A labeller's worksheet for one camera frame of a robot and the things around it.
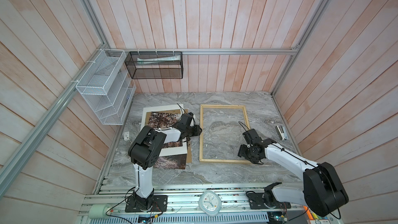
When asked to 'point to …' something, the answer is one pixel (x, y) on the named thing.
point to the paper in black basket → (143, 61)
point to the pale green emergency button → (98, 211)
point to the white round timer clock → (210, 202)
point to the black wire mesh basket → (155, 65)
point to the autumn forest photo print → (166, 120)
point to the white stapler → (281, 132)
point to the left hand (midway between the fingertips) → (200, 132)
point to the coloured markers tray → (313, 218)
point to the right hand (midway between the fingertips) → (242, 154)
